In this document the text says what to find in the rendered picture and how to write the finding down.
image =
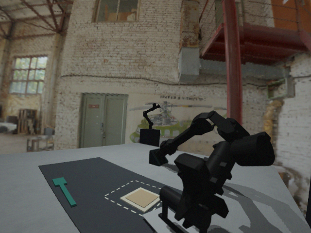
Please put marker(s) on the tan square tile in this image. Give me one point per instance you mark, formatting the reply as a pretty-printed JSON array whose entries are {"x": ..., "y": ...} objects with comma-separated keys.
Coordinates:
[{"x": 141, "y": 199}]

